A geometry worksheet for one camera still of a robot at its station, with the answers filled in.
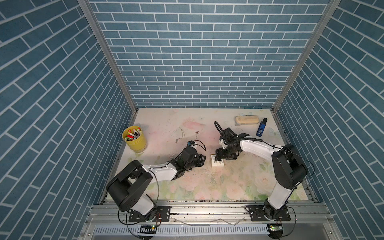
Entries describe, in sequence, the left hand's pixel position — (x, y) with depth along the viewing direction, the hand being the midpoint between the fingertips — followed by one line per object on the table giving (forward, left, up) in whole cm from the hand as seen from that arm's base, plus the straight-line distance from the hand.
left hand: (208, 159), depth 87 cm
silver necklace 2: (+23, +7, -6) cm, 25 cm away
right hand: (+2, -8, -3) cm, 9 cm away
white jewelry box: (-1, -4, -3) cm, 5 cm away
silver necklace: (+22, +16, -6) cm, 28 cm away
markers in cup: (+13, +47, +5) cm, 49 cm away
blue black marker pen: (+26, -39, -1) cm, 47 cm away
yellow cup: (+8, +43, +2) cm, 43 cm away
